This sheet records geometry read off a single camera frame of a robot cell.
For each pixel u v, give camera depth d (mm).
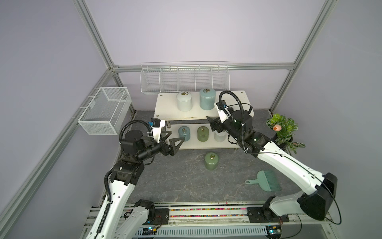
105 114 812
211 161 846
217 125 622
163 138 645
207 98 681
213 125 630
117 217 418
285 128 738
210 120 632
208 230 708
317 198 385
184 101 683
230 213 755
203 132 909
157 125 551
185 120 723
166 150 560
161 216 739
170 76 967
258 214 738
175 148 568
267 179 846
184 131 897
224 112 578
